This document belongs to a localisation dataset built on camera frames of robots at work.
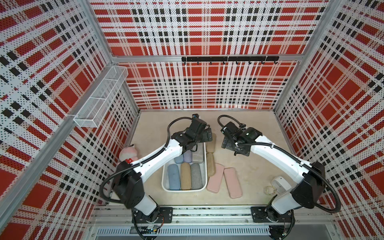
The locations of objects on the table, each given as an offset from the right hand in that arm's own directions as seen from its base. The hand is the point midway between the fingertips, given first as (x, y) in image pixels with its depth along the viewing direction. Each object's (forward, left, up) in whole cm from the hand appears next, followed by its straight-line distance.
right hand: (235, 146), depth 80 cm
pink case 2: (-14, +1, -17) cm, 22 cm away
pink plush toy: (+2, +64, -11) cm, 65 cm away
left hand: (+7, +15, +2) cm, 17 cm away
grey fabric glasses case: (-15, +21, -13) cm, 29 cm away
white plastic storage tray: (-1, +19, -11) cm, 22 cm away
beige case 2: (-7, +13, -11) cm, 18 cm away
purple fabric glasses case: (+1, +27, -13) cm, 30 cm away
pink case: (-14, +12, -15) cm, 24 cm away
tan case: (-12, +27, -14) cm, 33 cm away
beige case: (+9, +12, -15) cm, 22 cm away
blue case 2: (-15, +33, -14) cm, 39 cm away
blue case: (-1, +32, -14) cm, 35 cm away
